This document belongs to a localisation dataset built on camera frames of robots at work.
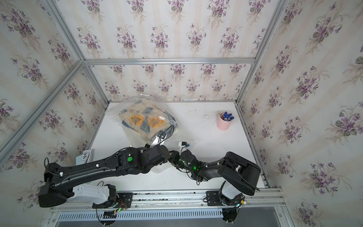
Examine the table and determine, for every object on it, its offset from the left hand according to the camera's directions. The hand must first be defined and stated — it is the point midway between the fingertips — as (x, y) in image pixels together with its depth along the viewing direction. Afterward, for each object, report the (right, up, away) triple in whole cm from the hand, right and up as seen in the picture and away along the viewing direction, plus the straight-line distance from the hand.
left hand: (163, 149), depth 71 cm
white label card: (-49, -8, +14) cm, 52 cm away
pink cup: (+38, +14, +22) cm, 46 cm away
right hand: (0, -6, +9) cm, 11 cm away
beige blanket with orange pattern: (-14, +15, +22) cm, 30 cm away
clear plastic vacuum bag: (+11, +5, +22) cm, 25 cm away
